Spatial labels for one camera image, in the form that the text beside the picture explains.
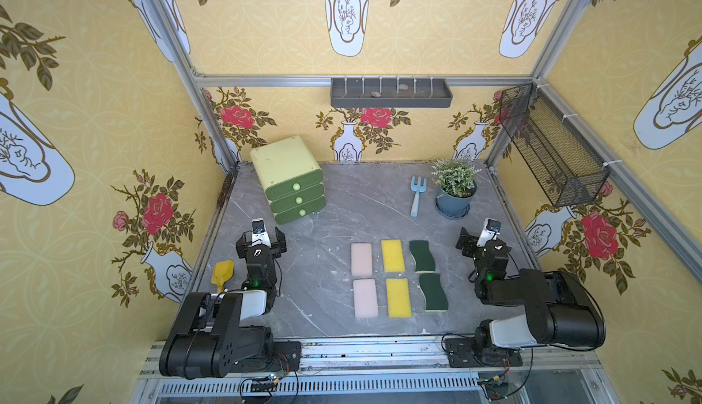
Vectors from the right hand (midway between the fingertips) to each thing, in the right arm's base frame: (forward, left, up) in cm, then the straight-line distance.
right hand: (477, 230), depth 91 cm
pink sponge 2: (-24, +37, -4) cm, 44 cm away
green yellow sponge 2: (-19, +16, -5) cm, 26 cm away
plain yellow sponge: (-22, +27, -5) cm, 35 cm away
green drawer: (+7, +61, +14) cm, 63 cm away
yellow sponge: (-8, +28, -7) cm, 30 cm away
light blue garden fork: (+22, +17, -5) cm, 28 cm away
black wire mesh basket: (+12, -23, +19) cm, 32 cm away
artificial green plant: (+14, +8, +11) cm, 20 cm away
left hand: (-5, +70, +4) cm, 71 cm away
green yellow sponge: (-8, +17, -7) cm, 20 cm away
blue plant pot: (+11, +6, -1) cm, 12 cm away
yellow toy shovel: (-17, +83, -4) cm, 85 cm away
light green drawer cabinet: (+15, +66, +16) cm, 70 cm away
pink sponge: (-10, +39, -5) cm, 40 cm away
